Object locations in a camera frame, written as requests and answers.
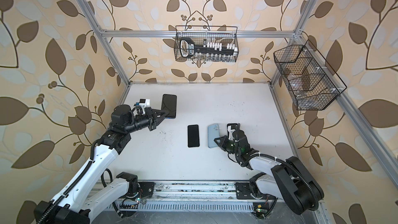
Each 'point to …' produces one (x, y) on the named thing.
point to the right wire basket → (313, 82)
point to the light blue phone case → (213, 132)
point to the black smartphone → (169, 104)
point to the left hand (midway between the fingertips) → (169, 112)
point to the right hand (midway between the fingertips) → (214, 141)
